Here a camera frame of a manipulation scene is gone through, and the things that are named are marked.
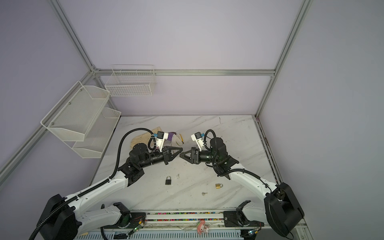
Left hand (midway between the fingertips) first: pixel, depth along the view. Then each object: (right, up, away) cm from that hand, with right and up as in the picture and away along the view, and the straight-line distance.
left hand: (181, 150), depth 70 cm
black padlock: (-10, -21, +16) cm, 28 cm away
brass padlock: (+20, -23, +14) cm, 33 cm away
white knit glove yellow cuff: (-6, +2, +33) cm, 33 cm away
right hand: (0, -3, 0) cm, 3 cm away
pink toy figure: (+10, -36, -2) cm, 38 cm away
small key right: (+11, -26, +12) cm, 31 cm away
